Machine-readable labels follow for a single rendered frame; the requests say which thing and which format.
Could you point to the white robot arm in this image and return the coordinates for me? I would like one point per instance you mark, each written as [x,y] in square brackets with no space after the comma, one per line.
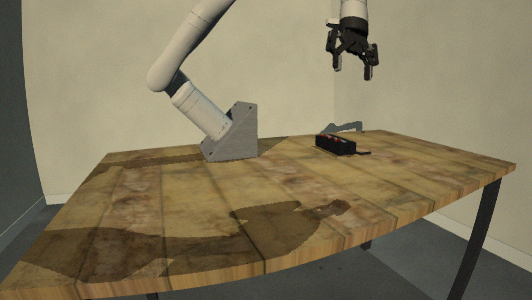
[192,31]

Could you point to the black power strip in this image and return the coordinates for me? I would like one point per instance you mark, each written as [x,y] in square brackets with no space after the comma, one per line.
[337,146]

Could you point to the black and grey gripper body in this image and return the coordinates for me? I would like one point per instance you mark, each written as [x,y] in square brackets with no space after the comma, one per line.
[357,27]

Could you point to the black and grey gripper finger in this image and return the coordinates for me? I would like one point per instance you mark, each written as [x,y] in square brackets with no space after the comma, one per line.
[331,40]
[369,63]

